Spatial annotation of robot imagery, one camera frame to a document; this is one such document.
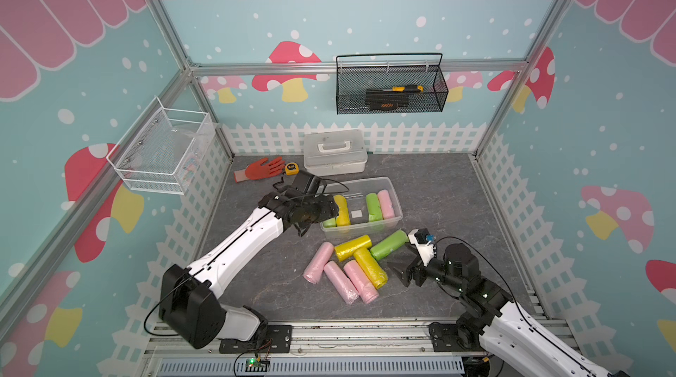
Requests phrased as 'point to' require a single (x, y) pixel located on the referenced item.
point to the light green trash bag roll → (387, 246)
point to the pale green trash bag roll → (330, 223)
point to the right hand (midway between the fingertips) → (398, 254)
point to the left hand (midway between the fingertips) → (329, 216)
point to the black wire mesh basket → (390, 84)
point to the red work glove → (259, 171)
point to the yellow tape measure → (291, 168)
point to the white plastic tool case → (334, 152)
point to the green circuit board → (256, 365)
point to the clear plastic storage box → (363, 203)
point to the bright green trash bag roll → (373, 208)
